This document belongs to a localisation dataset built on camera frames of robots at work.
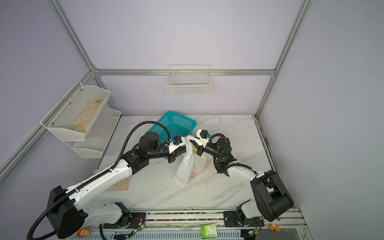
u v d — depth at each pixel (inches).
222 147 24.8
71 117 30.7
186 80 42.2
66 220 14.9
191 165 29.5
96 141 36.1
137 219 29.0
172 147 23.8
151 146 22.2
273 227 27.6
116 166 19.7
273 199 16.9
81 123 29.8
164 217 30.1
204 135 25.2
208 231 27.2
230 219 28.9
